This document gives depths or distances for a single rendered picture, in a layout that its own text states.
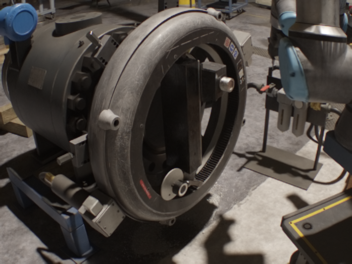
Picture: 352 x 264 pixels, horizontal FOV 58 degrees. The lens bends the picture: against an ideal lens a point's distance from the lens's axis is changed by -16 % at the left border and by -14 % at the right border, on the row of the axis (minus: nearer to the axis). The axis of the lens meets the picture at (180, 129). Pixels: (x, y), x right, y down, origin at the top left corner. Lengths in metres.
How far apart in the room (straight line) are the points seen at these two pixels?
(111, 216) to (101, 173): 0.15
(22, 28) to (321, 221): 1.39
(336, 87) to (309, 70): 0.08
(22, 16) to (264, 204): 1.44
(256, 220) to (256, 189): 0.25
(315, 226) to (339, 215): 0.12
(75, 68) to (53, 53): 0.18
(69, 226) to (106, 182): 0.47
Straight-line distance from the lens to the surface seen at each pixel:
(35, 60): 1.49
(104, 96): 0.95
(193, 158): 1.21
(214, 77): 1.09
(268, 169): 2.05
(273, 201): 1.85
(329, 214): 1.32
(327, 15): 0.80
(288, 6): 1.12
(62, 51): 1.36
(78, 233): 1.50
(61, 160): 1.00
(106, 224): 1.08
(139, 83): 0.94
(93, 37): 0.97
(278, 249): 1.59
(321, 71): 0.79
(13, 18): 1.48
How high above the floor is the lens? 1.16
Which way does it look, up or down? 28 degrees down
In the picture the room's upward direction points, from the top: 1 degrees counter-clockwise
